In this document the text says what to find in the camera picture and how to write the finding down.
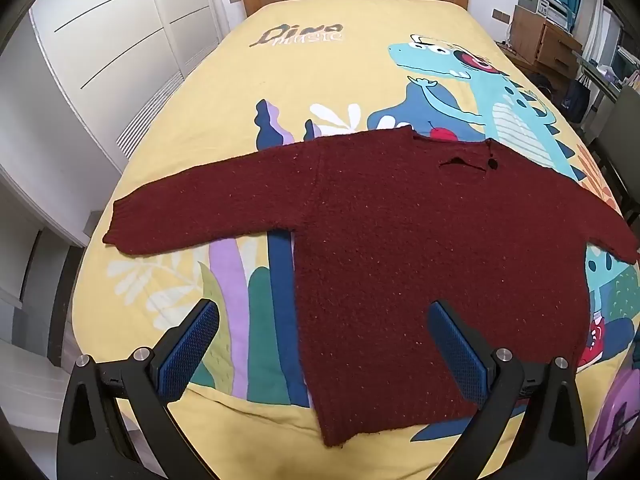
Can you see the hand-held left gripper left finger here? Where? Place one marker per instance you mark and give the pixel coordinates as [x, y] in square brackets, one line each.
[192, 345]

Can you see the yellow dinosaur printed blanket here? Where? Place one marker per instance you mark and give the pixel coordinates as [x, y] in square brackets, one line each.
[310, 85]

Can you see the white printer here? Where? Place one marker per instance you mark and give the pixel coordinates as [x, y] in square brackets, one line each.
[542, 2]

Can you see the white wardrobe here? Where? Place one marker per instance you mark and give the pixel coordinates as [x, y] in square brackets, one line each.
[125, 35]

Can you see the dark red knit sweater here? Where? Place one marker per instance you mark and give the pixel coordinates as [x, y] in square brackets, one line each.
[390, 260]

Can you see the wooden nightstand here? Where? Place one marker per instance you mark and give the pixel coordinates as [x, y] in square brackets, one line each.
[530, 35]

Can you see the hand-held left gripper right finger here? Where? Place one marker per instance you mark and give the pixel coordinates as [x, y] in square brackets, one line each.
[460, 355]

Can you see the dark blue tote bag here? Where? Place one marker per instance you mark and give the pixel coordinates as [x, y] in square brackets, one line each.
[576, 100]

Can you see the dark chair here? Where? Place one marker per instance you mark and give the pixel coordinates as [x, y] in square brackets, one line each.
[617, 125]

